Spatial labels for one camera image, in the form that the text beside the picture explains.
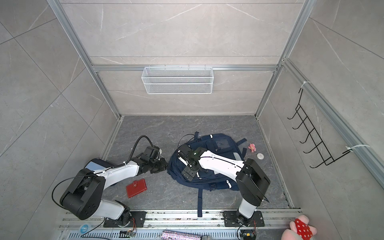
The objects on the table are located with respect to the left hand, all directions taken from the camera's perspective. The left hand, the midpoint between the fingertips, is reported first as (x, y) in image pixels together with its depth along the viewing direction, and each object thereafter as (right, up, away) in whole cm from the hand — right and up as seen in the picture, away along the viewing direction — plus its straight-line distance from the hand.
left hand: (169, 163), depth 90 cm
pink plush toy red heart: (+64, -24, -24) cm, 72 cm away
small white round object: (+59, +3, +6) cm, 59 cm away
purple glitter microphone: (+5, -27, -23) cm, 36 cm away
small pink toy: (+55, +9, +9) cm, 56 cm away
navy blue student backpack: (+21, -7, -8) cm, 24 cm away
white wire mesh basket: (+4, +54, +11) cm, 56 cm away
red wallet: (-18, -12, -7) cm, 22 cm away
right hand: (+15, -1, -4) cm, 16 cm away
